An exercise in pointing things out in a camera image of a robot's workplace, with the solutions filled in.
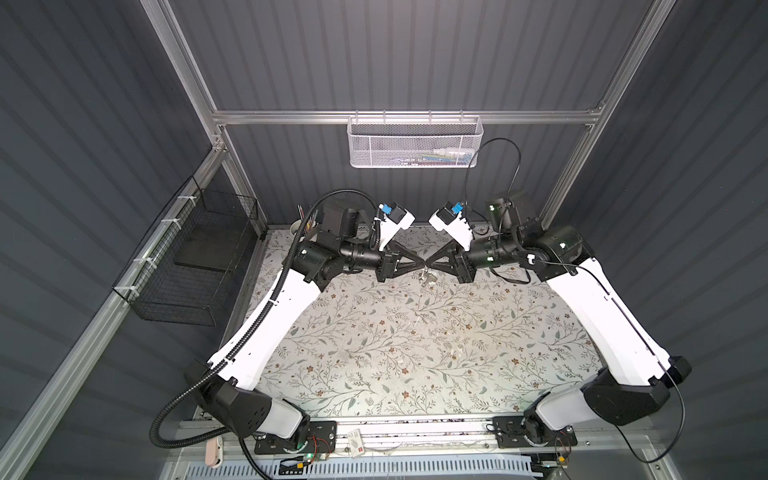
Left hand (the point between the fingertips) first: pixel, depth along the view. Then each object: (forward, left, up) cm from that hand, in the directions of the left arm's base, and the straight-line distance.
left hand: (424, 263), depth 62 cm
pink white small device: (-26, +50, -35) cm, 66 cm away
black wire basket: (+10, +58, -11) cm, 60 cm away
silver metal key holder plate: (-1, -2, -4) cm, 4 cm away
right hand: (0, -1, 0) cm, 1 cm away
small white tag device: (-26, +17, -37) cm, 48 cm away
